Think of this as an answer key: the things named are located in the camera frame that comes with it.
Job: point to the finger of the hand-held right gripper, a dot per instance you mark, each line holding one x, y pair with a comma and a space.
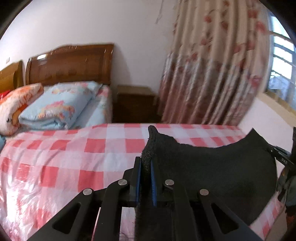
279, 155

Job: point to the dark striped knit sweater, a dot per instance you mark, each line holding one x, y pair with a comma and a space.
208, 166

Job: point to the plain light blue pillow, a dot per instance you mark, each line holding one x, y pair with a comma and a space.
1, 142

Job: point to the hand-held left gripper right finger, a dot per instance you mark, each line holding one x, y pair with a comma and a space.
153, 183

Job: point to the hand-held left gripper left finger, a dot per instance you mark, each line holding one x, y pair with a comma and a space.
138, 180

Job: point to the small wooden headboard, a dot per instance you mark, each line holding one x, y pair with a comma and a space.
10, 76

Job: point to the large wooden headboard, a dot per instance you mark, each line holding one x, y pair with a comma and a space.
69, 64

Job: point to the light blue floral folded quilt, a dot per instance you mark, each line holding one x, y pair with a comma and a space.
60, 102

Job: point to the red white checkered bedsheet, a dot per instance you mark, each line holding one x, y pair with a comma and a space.
57, 162

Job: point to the wooden nightstand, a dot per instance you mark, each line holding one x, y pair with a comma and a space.
136, 102

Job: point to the window with white frame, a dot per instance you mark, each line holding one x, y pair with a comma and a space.
282, 58

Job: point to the beige floral curtain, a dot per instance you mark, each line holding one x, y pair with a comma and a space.
208, 58

